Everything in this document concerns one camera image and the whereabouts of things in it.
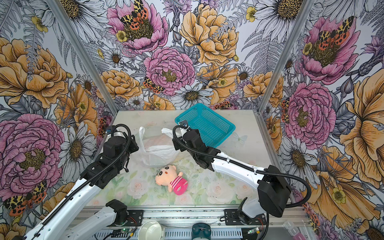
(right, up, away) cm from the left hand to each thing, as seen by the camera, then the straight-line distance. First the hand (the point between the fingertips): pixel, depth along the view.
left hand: (132, 141), depth 74 cm
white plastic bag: (+11, -6, +9) cm, 15 cm away
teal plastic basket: (+43, +6, +38) cm, 58 cm away
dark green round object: (+33, -36, -10) cm, 50 cm away
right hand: (+24, +1, +5) cm, 25 cm away
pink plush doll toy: (+16, -19, +6) cm, 25 cm away
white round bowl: (+10, -41, -3) cm, 43 cm away
